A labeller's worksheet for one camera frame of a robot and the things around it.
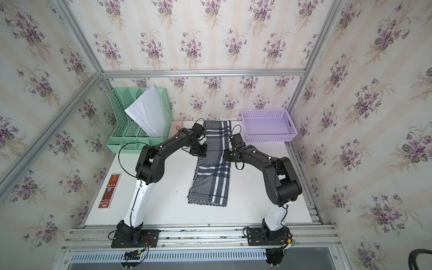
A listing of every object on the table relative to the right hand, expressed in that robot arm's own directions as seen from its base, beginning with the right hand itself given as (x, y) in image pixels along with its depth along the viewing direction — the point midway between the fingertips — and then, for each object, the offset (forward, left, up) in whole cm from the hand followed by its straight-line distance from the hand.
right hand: (228, 156), depth 96 cm
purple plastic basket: (+30, -29, -5) cm, 42 cm away
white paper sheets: (+19, +47, +17) cm, 53 cm away
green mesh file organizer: (+19, +72, -6) cm, 74 cm away
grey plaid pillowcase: (-16, +9, -3) cm, 19 cm away
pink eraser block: (+30, +37, -4) cm, 48 cm away
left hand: (+2, +13, -4) cm, 13 cm away
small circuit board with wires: (-48, +41, -5) cm, 63 cm away
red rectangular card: (-21, +62, -2) cm, 66 cm away
